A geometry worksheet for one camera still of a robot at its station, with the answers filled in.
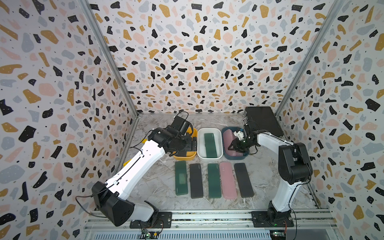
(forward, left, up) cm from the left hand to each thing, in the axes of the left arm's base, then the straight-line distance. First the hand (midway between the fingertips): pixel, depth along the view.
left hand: (190, 145), depth 75 cm
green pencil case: (+12, -12, -23) cm, 28 cm away
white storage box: (+20, -17, -20) cm, 33 cm away
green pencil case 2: (-11, -13, -23) cm, 29 cm away
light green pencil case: (-10, +6, -23) cm, 25 cm away
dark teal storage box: (+5, -33, -20) cm, 39 cm away
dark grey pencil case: (-12, -2, -22) cm, 25 cm away
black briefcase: (+39, -57, -23) cm, 73 cm away
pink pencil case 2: (-11, -21, -22) cm, 32 cm away
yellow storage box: (+7, +2, -22) cm, 23 cm away
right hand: (+9, -25, -19) cm, 32 cm away
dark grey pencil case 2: (-11, -30, -23) cm, 39 cm away
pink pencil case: (+18, -24, -20) cm, 36 cm away
